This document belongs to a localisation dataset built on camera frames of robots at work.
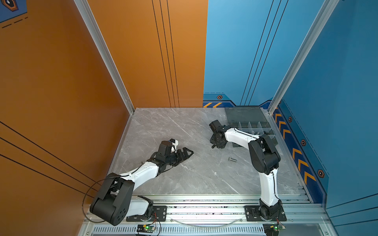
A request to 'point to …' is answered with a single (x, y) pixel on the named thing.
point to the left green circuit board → (143, 228)
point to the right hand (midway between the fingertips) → (212, 143)
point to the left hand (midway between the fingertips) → (189, 154)
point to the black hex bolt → (213, 146)
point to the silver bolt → (230, 159)
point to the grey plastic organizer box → (251, 120)
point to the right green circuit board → (272, 229)
